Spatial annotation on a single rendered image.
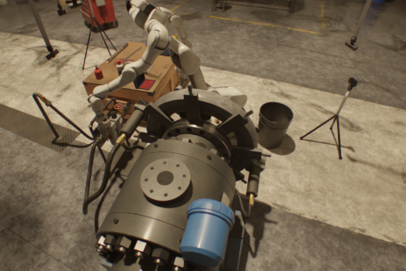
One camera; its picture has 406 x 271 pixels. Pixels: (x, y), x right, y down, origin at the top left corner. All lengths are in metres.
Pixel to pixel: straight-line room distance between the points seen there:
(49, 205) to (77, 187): 0.26
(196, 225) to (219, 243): 0.09
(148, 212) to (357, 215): 1.75
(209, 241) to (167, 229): 0.24
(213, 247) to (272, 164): 1.60
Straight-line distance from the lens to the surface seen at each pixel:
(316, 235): 2.06
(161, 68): 2.61
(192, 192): 1.05
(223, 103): 1.31
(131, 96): 2.43
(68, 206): 2.26
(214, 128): 1.38
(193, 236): 0.79
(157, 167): 1.06
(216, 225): 0.81
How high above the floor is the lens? 1.77
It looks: 42 degrees down
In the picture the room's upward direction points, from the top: straight up
